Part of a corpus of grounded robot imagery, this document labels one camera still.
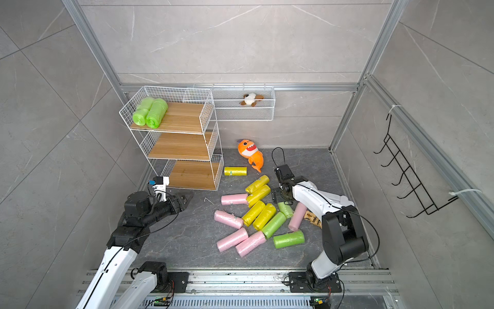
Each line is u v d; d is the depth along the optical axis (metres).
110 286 0.44
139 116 0.70
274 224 0.86
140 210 0.56
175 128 0.72
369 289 0.76
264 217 0.88
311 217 0.89
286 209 0.90
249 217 0.88
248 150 1.10
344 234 0.45
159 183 0.66
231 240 0.81
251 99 0.87
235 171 1.04
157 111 0.72
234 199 0.93
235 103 1.00
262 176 1.03
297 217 0.88
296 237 0.82
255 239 0.81
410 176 0.66
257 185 0.98
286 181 0.68
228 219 0.87
